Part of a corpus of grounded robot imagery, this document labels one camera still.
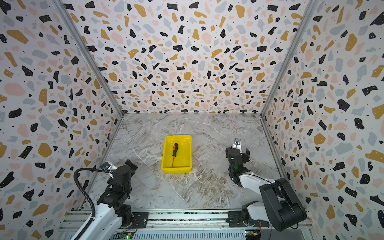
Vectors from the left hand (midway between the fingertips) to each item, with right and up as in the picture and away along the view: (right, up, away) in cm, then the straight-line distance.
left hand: (124, 164), depth 81 cm
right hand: (+63, +9, +8) cm, 65 cm away
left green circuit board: (+6, -31, -11) cm, 33 cm away
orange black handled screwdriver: (+25, +4, +17) cm, 30 cm away
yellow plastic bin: (+30, -2, +14) cm, 33 cm away
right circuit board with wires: (+67, -32, -9) cm, 74 cm away
